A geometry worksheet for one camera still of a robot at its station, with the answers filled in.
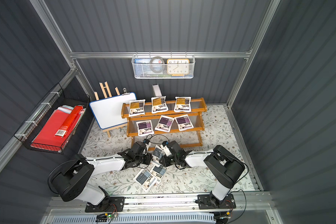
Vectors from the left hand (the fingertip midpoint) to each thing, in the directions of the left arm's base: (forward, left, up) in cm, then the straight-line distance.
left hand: (153, 158), depth 89 cm
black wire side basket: (-3, +52, +34) cm, 62 cm away
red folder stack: (+5, +47, +27) cm, 54 cm away
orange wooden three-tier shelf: (+16, -26, -1) cm, 30 cm away
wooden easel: (+32, +31, +29) cm, 53 cm away
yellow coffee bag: (+18, +8, +29) cm, 35 cm away
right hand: (-3, -5, 0) cm, 5 cm away
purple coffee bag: (+14, +5, +15) cm, 21 cm away
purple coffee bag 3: (+17, -20, +15) cm, 30 cm away
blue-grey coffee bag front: (-13, +4, 0) cm, 14 cm away
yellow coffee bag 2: (+20, -4, +29) cm, 36 cm away
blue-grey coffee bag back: (+3, -3, +2) cm, 4 cm away
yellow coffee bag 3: (+19, -18, +30) cm, 40 cm away
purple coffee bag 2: (+17, -7, +15) cm, 24 cm away
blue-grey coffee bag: (-8, -3, -1) cm, 9 cm away
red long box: (+9, +42, +29) cm, 51 cm away
